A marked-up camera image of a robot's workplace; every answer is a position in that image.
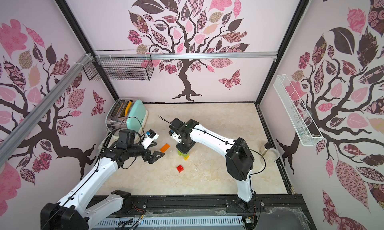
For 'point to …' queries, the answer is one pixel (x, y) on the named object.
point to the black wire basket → (120, 65)
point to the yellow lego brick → (185, 158)
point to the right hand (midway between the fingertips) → (186, 149)
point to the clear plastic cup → (269, 155)
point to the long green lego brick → (182, 154)
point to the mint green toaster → (127, 114)
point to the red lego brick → (180, 168)
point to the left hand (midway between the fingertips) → (157, 151)
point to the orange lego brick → (165, 148)
